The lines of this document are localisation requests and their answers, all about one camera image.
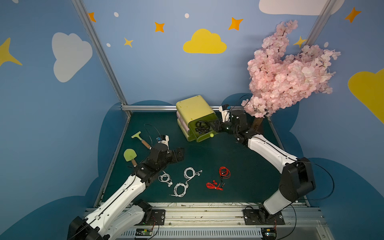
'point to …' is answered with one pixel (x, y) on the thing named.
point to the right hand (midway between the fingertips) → (213, 120)
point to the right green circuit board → (268, 233)
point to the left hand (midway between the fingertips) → (178, 148)
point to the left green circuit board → (143, 232)
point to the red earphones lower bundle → (212, 185)
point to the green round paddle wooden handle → (129, 155)
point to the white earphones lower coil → (185, 186)
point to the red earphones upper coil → (224, 172)
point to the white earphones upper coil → (189, 173)
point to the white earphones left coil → (165, 178)
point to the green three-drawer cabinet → (194, 117)
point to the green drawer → (203, 136)
